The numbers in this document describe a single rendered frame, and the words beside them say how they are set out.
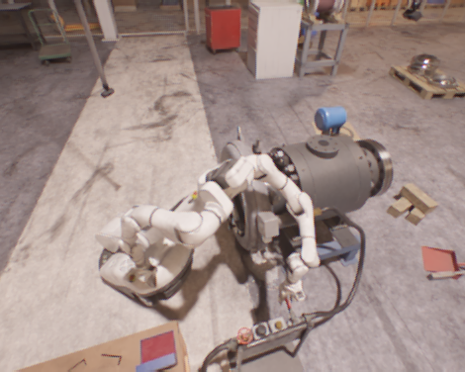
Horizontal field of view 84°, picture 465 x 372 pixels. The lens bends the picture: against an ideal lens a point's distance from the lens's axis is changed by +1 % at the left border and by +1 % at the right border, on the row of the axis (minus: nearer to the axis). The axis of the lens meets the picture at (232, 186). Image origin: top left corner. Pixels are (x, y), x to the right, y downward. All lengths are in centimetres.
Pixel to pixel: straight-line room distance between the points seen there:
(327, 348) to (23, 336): 197
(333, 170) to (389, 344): 117
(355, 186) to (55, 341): 218
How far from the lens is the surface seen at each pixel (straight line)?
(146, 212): 101
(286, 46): 537
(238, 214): 178
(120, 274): 185
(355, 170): 184
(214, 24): 662
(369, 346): 212
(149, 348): 149
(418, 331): 232
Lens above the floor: 187
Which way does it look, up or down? 43 degrees down
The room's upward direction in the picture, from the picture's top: straight up
